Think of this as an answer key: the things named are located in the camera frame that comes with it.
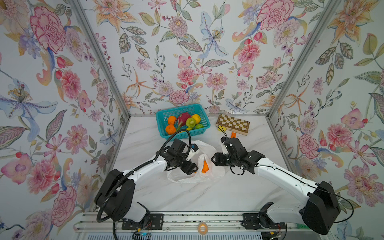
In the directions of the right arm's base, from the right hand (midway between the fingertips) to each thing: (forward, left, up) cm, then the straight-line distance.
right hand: (213, 158), depth 82 cm
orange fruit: (+34, +28, -6) cm, 45 cm away
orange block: (+27, -17, -13) cm, 34 cm away
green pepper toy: (+30, +14, -3) cm, 33 cm away
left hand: (-3, +10, -4) cm, 11 cm away
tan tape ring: (-32, +4, -13) cm, 34 cm away
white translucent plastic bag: (+6, +4, -4) cm, 9 cm away
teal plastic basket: (+37, +13, -6) cm, 39 cm away
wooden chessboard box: (+34, -20, -10) cm, 41 cm away
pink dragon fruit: (+35, +21, -6) cm, 41 cm away
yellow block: (+31, -9, -11) cm, 34 cm away
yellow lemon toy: (+38, +9, -7) cm, 40 cm away
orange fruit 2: (-2, +4, -7) cm, 8 cm away
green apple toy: (+30, +8, -7) cm, 32 cm away
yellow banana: (+29, +16, -10) cm, 35 cm away
